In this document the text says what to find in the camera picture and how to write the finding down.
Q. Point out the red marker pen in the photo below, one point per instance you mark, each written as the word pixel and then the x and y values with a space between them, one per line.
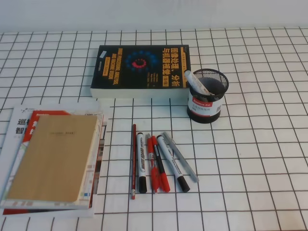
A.
pixel 153 166

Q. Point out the black mesh pen holder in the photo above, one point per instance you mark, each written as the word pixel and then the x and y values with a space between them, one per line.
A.
pixel 206 108

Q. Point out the white marker in holder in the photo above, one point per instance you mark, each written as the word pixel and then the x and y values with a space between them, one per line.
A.
pixel 195 83

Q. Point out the grey marker pen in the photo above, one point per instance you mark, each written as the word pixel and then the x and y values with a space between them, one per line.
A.
pixel 178 153

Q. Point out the black pen red cap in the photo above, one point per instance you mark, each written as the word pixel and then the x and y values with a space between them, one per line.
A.
pixel 162 174

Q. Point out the white marker black cap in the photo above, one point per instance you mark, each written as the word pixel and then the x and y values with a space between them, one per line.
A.
pixel 169 156
pixel 141 163

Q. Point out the black image processing textbook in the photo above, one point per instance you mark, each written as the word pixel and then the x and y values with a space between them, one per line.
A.
pixel 136 71

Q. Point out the red pencil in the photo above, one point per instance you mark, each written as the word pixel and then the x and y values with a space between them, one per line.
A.
pixel 133 189

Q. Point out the brown kraft notebook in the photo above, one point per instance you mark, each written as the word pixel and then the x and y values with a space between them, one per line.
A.
pixel 52 168

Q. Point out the red and white book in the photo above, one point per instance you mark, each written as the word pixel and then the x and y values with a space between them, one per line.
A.
pixel 85 196

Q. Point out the white brochure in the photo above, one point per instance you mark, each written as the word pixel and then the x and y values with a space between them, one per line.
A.
pixel 15 132

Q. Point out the red sheet under books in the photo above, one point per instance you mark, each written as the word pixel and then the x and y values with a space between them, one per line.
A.
pixel 18 211

